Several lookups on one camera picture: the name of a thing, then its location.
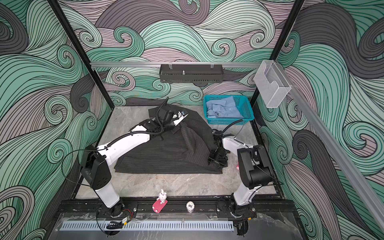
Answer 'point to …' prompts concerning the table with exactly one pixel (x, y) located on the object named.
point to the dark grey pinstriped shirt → (186, 148)
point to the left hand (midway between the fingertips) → (178, 120)
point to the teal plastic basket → (243, 103)
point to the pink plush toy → (237, 167)
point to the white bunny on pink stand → (160, 203)
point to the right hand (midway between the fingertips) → (212, 164)
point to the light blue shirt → (224, 108)
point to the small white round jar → (190, 206)
